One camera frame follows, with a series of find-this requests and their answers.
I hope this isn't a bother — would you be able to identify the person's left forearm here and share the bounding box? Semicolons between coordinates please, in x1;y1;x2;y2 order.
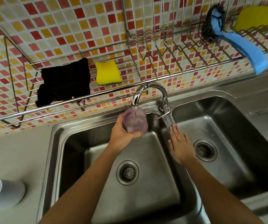
38;147;125;224

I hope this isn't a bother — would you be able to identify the person's right hand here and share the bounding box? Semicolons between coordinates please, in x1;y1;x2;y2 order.
167;124;199;166

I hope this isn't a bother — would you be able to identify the clear blender cup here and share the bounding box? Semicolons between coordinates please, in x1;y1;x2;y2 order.
121;107;148;133

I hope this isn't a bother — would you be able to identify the person's right forearm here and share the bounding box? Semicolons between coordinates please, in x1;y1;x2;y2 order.
185;158;265;224

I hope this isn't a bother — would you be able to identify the small yellow sponge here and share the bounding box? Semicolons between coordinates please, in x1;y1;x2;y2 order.
95;59;122;86

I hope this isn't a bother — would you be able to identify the black cloth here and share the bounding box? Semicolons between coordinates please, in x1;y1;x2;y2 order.
35;58;91;108

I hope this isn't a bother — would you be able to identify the chrome faucet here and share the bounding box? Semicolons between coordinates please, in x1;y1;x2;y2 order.
131;82;172;122

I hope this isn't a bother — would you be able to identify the large yellow sponge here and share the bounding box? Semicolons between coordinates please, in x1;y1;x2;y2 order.
233;4;268;32

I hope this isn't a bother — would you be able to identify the metal sink drain strainer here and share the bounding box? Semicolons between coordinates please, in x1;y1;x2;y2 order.
193;139;218;162
116;160;140;186

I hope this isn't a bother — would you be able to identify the white blender base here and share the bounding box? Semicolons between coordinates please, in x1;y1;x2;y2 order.
0;178;26;210

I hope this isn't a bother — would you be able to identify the person's left hand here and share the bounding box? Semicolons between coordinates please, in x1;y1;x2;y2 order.
108;112;144;155

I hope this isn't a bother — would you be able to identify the metal wire dish rack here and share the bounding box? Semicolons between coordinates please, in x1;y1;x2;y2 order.
0;0;268;128

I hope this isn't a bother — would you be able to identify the stainless steel double sink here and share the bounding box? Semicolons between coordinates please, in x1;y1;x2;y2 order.
36;67;268;224

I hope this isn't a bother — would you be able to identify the blue handled dish brush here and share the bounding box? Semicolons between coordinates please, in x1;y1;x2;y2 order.
200;4;268;75

